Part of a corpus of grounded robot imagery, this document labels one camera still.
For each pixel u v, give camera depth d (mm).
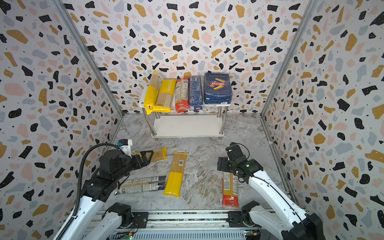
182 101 743
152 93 777
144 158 647
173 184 836
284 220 407
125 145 633
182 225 731
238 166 576
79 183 472
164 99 767
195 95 784
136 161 635
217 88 785
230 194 796
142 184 818
